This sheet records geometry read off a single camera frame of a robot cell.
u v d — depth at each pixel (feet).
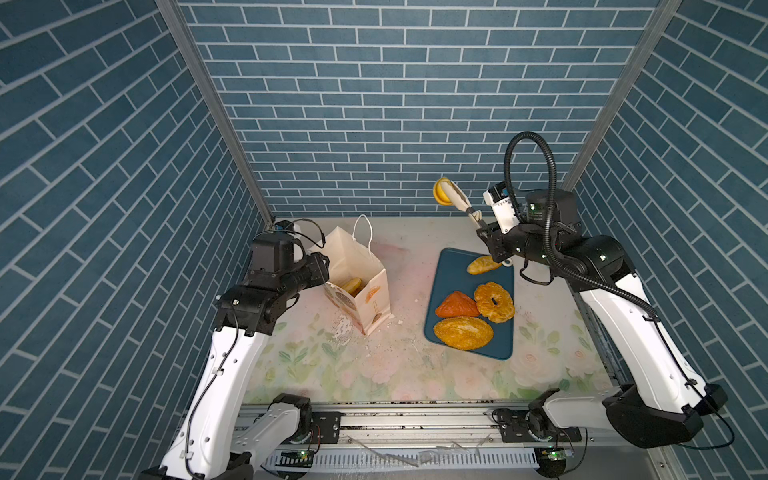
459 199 2.18
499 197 1.75
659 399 1.24
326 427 2.41
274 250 1.53
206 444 1.19
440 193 2.32
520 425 2.41
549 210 1.42
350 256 3.04
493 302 3.03
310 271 1.96
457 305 2.99
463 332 2.77
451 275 3.44
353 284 3.18
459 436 2.42
